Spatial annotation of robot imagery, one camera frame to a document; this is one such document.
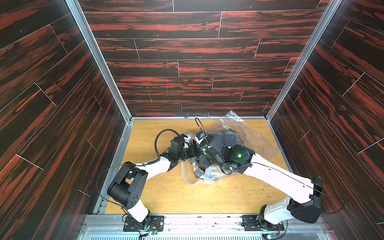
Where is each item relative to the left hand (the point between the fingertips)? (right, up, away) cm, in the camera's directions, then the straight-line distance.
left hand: (201, 150), depth 87 cm
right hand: (+1, +2, -16) cm, 16 cm away
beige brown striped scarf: (-2, -13, -1) cm, 13 cm away
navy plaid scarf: (+17, +7, +6) cm, 19 cm away
